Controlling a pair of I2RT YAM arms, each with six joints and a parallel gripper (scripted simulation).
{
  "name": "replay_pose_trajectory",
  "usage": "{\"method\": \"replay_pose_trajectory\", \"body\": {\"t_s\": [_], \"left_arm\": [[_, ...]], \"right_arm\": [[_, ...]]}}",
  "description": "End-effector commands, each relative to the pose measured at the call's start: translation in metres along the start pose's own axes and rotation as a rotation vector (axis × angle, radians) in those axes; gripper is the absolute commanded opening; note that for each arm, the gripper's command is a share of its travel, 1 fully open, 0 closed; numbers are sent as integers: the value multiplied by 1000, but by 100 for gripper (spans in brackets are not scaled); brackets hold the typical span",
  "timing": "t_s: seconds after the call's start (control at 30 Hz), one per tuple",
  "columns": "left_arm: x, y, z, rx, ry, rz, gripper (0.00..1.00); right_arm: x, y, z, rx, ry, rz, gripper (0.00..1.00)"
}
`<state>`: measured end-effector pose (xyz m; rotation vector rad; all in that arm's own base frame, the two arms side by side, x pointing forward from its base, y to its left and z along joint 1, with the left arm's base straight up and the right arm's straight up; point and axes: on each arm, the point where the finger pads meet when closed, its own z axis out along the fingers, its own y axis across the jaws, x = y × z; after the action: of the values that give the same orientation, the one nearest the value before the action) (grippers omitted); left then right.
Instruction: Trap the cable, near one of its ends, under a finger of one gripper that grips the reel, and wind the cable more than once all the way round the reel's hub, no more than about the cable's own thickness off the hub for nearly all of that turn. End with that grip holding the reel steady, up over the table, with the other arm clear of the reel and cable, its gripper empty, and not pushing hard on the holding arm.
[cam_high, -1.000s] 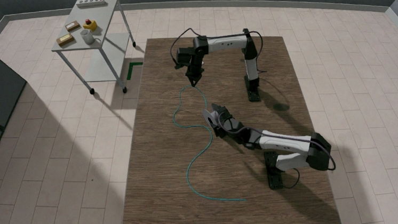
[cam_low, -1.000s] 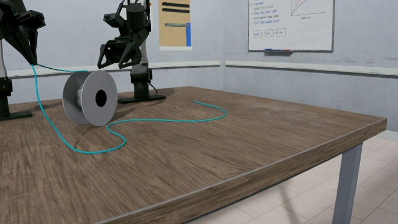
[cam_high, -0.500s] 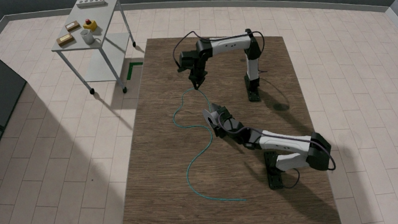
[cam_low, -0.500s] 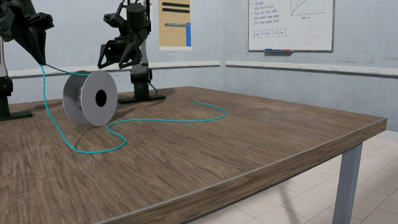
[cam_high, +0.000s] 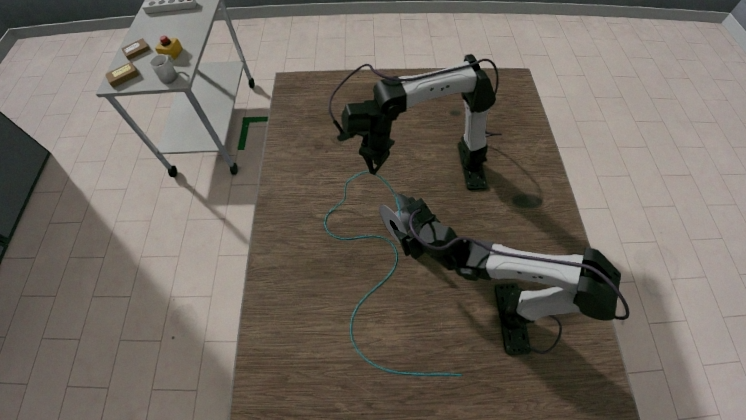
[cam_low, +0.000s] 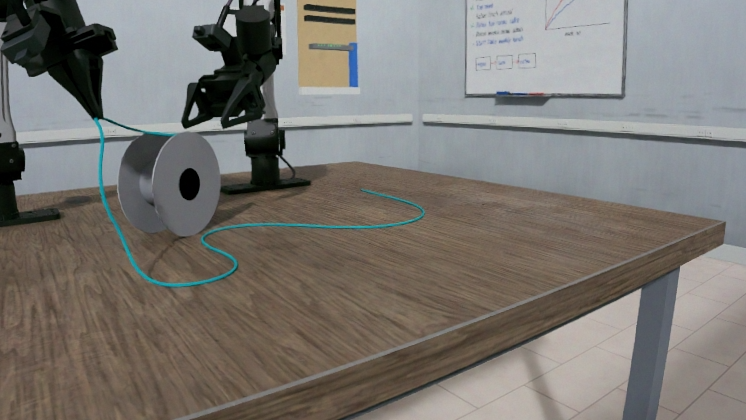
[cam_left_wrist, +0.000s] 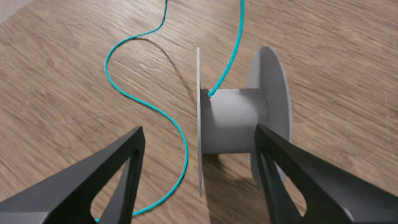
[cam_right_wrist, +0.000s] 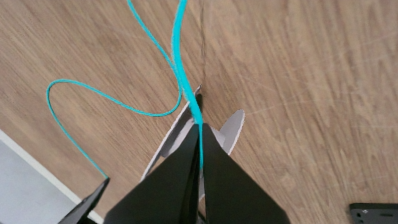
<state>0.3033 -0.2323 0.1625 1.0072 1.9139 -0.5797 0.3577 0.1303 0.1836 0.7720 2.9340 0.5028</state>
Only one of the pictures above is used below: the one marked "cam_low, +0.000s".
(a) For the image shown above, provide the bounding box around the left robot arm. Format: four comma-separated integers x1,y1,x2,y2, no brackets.
192,0,311,195

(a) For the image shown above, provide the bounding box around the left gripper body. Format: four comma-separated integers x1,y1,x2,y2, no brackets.
198,25,266,118

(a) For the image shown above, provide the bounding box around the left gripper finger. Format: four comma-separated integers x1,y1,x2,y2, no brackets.
220,79,263,129
181,82,213,129

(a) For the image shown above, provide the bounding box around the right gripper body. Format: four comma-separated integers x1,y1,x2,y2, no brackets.
1,0,119,77

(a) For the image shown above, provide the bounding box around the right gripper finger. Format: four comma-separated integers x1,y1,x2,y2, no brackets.
67,53,104,119
47,63,96,120

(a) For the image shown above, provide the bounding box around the grey cable reel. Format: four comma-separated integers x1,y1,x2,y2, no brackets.
117,131,221,237

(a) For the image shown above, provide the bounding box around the teal cable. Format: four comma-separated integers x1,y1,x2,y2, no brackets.
94,117,425,287

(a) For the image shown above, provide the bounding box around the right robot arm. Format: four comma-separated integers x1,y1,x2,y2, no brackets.
0,0,60,227

